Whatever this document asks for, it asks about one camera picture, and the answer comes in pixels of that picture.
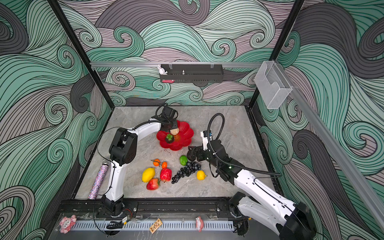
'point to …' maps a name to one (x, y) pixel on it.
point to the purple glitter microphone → (99, 179)
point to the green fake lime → (183, 160)
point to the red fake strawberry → (153, 184)
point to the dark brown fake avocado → (191, 154)
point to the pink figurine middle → (199, 223)
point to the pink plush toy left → (66, 223)
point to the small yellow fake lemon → (201, 175)
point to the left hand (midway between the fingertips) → (175, 123)
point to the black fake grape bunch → (190, 168)
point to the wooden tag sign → (156, 226)
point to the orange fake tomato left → (156, 164)
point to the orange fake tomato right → (164, 164)
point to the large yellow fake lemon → (148, 174)
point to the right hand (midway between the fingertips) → (195, 146)
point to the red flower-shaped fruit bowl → (183, 138)
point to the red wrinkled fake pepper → (166, 174)
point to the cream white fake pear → (174, 131)
